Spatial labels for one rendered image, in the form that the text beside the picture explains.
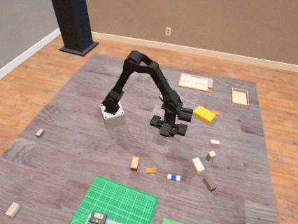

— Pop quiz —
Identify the green rectangular block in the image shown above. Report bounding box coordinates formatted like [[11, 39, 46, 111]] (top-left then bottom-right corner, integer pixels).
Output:
[[162, 218, 184, 224]]

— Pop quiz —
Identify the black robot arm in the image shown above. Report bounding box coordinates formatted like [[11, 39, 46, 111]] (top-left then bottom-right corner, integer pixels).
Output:
[[102, 50, 193, 137]]

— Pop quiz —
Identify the yellow sponge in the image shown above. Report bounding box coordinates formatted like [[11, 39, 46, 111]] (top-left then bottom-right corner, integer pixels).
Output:
[[192, 106, 216, 125]]

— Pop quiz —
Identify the green cutting mat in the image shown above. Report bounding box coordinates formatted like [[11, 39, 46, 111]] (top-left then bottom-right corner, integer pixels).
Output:
[[69, 175, 158, 224]]

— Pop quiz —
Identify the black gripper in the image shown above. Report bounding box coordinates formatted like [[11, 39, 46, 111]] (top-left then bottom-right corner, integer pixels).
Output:
[[150, 115, 187, 136]]

